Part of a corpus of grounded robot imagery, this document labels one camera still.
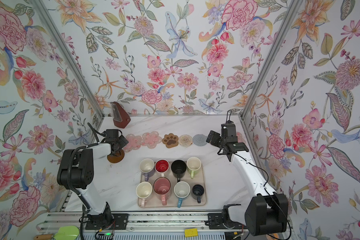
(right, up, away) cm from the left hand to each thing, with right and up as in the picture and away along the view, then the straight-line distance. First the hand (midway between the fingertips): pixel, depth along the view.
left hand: (123, 143), depth 101 cm
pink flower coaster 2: (+18, +2, +6) cm, 19 cm away
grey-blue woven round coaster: (+53, +2, +5) cm, 53 cm away
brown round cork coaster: (-1, -9, -9) cm, 13 cm away
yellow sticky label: (+44, -39, -32) cm, 67 cm away
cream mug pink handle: (+19, -24, -20) cm, 36 cm away
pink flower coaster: (+7, 0, +3) cm, 8 cm away
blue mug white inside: (+40, -25, -19) cm, 50 cm away
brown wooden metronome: (-5, +17, +8) cm, 19 cm away
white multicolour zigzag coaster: (+43, +1, +5) cm, 43 cm away
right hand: (+59, +5, -17) cm, 61 cm away
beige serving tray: (+50, -19, -16) cm, 55 cm away
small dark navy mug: (+48, -25, -19) cm, 58 cm away
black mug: (+38, -13, -15) cm, 43 cm away
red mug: (+28, -13, -11) cm, 33 cm away
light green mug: (+47, -11, -13) cm, 50 cm away
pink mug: (+29, -23, -18) cm, 41 cm away
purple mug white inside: (+18, -14, -10) cm, 25 cm away
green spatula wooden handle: (-16, -40, -30) cm, 53 cm away
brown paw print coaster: (+32, +1, +5) cm, 32 cm away
